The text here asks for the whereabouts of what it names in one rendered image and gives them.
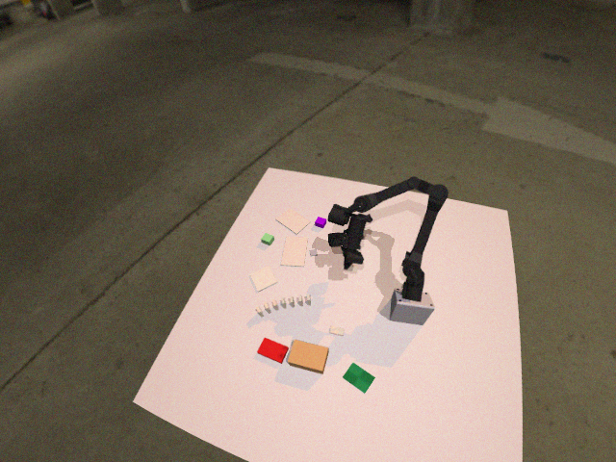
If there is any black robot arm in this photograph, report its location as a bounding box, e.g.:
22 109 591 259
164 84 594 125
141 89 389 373
328 176 448 302

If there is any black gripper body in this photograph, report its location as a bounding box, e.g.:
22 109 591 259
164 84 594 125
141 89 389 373
344 229 364 265

